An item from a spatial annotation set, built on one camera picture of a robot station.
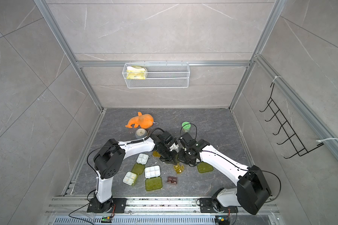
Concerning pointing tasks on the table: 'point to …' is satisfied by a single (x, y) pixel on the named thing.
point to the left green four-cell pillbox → (142, 160)
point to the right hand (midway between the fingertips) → (180, 160)
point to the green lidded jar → (187, 126)
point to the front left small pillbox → (131, 177)
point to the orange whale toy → (145, 121)
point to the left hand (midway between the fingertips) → (179, 162)
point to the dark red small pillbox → (172, 180)
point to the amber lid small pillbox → (156, 154)
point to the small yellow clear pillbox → (179, 168)
